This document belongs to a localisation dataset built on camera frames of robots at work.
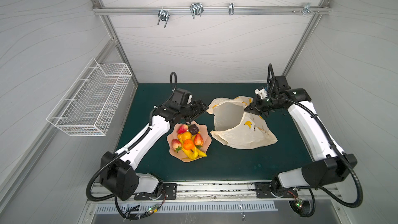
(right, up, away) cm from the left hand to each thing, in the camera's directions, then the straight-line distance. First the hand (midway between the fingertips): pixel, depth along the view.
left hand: (208, 108), depth 77 cm
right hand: (+19, +2, -3) cm, 19 cm away
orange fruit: (-11, -20, +5) cm, 23 cm away
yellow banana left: (-8, -23, +1) cm, 25 cm away
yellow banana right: (-4, -23, +1) cm, 23 cm away
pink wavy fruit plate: (-15, -26, +7) cm, 30 cm away
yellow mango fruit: (-12, -16, +9) cm, 22 cm away
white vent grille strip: (-29, -46, -7) cm, 54 cm away
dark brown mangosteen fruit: (-8, -13, +11) cm, 19 cm away
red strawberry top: (-15, -13, +12) cm, 23 cm away
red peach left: (-17, -20, +6) cm, 27 cm away
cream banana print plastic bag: (+13, -9, -5) cm, 17 cm away
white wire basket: (-54, +1, -8) cm, 55 cm away
